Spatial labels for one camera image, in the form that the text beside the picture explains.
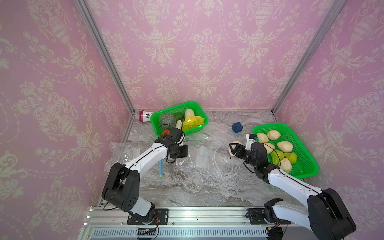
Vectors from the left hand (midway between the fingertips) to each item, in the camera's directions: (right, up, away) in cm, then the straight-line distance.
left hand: (187, 154), depth 87 cm
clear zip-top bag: (+12, -5, +6) cm, 15 cm away
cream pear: (+57, -6, -2) cm, 57 cm away
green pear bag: (+62, -1, +1) cm, 62 cm away
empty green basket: (+69, -7, 0) cm, 70 cm away
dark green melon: (-14, +20, +13) cm, 27 cm away
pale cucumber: (-7, +18, +20) cm, 27 cm away
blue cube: (+34, +16, +18) cm, 42 cm away
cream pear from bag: (+61, +4, +6) cm, 61 cm away
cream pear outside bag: (+48, +9, +10) cm, 50 cm away
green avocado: (-7, +24, +25) cm, 36 cm away
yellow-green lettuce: (+2, +19, +14) cm, 23 cm away
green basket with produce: (0, +23, +18) cm, 29 cm away
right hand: (+23, +4, -2) cm, 23 cm away
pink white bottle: (-33, +23, +22) cm, 46 cm away
